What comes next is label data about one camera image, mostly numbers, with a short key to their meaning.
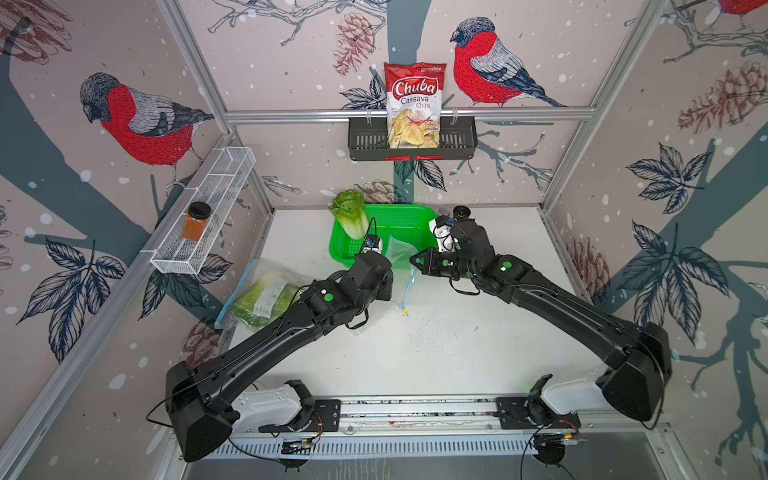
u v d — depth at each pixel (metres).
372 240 0.63
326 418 0.73
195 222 0.66
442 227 0.67
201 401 0.38
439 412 0.75
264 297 0.83
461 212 1.04
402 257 0.83
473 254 0.56
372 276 0.54
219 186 0.86
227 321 0.86
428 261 0.65
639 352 0.41
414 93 0.85
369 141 0.94
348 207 0.99
